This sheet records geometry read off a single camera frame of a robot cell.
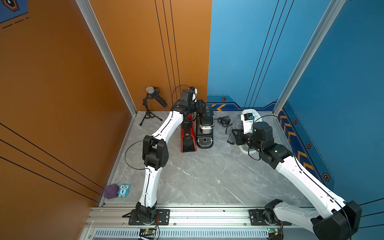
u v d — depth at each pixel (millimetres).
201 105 830
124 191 809
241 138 660
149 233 720
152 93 1003
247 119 633
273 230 725
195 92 854
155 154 573
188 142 847
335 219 366
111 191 773
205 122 850
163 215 745
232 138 720
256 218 724
